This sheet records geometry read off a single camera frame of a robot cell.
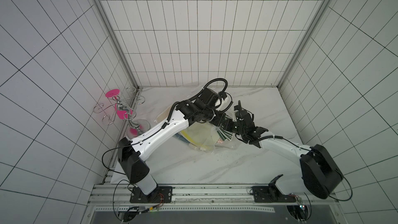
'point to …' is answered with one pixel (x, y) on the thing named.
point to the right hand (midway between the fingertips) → (222, 119)
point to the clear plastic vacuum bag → (221, 145)
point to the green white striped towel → (225, 134)
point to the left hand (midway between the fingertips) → (220, 121)
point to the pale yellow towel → (203, 134)
